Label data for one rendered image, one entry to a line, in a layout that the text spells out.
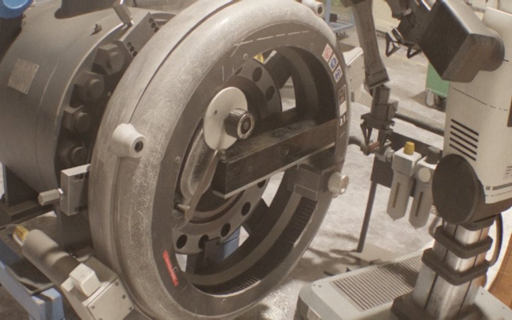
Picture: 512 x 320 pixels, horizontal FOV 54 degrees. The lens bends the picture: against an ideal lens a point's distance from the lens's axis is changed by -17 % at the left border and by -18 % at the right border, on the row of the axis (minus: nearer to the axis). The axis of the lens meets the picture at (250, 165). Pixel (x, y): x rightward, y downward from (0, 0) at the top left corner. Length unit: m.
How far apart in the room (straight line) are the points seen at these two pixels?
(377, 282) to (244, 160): 0.61
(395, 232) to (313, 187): 1.19
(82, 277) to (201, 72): 0.40
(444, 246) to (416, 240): 1.08
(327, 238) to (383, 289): 0.79
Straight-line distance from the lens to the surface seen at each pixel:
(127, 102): 0.94
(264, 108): 1.35
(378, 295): 1.49
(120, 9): 0.98
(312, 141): 1.27
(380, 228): 2.42
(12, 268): 1.48
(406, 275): 1.61
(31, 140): 1.35
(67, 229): 1.46
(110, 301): 1.04
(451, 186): 1.22
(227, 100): 1.01
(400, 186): 1.92
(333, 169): 1.27
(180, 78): 0.94
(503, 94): 1.12
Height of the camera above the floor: 1.07
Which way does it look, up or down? 22 degrees down
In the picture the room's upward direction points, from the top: 6 degrees clockwise
